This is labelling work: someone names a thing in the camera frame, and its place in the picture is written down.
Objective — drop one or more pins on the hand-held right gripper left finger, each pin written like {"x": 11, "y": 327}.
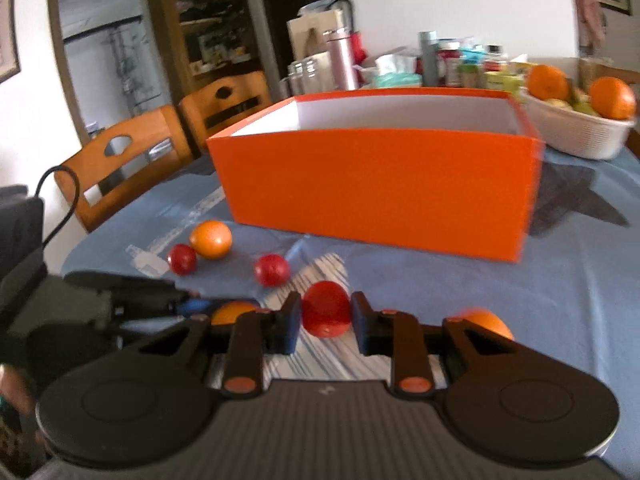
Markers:
{"x": 292, "y": 325}

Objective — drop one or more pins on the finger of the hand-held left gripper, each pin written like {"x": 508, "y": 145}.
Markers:
{"x": 130, "y": 285}
{"x": 195, "y": 307}

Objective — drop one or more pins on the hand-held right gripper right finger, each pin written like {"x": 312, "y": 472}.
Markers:
{"x": 361, "y": 325}

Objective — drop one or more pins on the small orange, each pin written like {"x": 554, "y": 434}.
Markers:
{"x": 487, "y": 321}
{"x": 211, "y": 240}
{"x": 231, "y": 312}

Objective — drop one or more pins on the small red fruit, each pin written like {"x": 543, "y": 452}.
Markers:
{"x": 326, "y": 308}
{"x": 181, "y": 259}
{"x": 271, "y": 270}

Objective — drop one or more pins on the orange cardboard box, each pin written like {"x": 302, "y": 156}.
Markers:
{"x": 375, "y": 185}

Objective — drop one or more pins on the wooden dining chair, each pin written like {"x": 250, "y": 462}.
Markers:
{"x": 240, "y": 105}
{"x": 145, "y": 140}

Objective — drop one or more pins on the blue printed tablecloth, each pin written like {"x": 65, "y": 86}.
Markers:
{"x": 575, "y": 270}

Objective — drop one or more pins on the clear glass mug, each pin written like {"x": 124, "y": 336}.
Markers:
{"x": 302, "y": 77}

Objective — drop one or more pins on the tissue pack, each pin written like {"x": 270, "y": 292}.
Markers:
{"x": 395, "y": 72}

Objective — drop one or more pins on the pink thermos bottle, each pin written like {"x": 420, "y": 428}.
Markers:
{"x": 342, "y": 62}

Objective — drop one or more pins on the grey bottle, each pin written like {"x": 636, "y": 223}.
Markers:
{"x": 429, "y": 60}

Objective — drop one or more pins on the wooden cabinet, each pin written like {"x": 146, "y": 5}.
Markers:
{"x": 210, "y": 20}

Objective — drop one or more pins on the white plastic basket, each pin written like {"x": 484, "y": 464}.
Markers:
{"x": 575, "y": 132}

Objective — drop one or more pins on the white tote bag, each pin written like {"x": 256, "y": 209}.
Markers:
{"x": 312, "y": 30}

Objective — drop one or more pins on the dark labelled bottle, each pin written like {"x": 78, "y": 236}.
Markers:
{"x": 494, "y": 57}

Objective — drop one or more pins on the large orange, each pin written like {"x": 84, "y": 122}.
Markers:
{"x": 612, "y": 98}
{"x": 547, "y": 81}

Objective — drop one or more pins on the pale green fruit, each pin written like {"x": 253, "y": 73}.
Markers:
{"x": 582, "y": 105}

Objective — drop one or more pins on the pink hanging garment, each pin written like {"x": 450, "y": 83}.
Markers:
{"x": 590, "y": 5}

